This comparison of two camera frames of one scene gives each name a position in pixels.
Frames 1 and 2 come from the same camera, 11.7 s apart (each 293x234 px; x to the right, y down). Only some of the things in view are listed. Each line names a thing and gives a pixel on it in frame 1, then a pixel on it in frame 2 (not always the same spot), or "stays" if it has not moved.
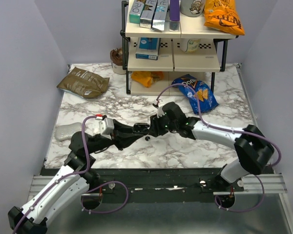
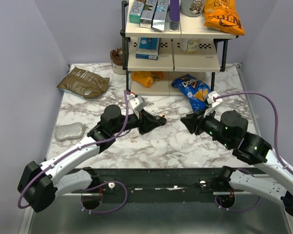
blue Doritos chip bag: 207,101 stays
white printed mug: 192,8 stays
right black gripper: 155,126 -> 190,120
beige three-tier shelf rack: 153,59 stays
